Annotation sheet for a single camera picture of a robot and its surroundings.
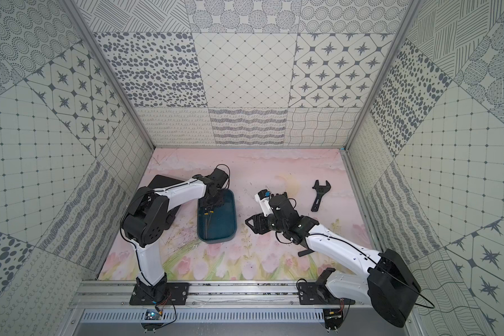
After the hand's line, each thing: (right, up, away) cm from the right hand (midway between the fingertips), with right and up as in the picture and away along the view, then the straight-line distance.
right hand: (252, 221), depth 79 cm
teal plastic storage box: (-15, -4, +10) cm, 19 cm away
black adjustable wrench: (+33, +9, +22) cm, 40 cm away
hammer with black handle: (+21, -14, +4) cm, 26 cm away
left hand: (-18, +5, +18) cm, 25 cm away
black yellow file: (-20, -4, +11) cm, 23 cm away
